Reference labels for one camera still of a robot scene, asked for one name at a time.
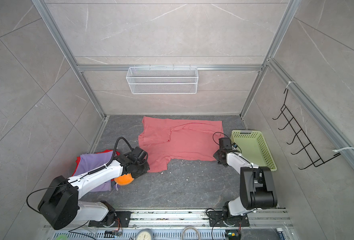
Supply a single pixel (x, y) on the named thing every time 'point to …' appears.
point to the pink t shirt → (162, 139)
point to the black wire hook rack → (305, 154)
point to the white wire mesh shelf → (162, 80)
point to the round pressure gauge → (144, 234)
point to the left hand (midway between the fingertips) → (148, 166)
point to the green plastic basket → (252, 144)
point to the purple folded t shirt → (90, 162)
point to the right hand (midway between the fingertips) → (219, 155)
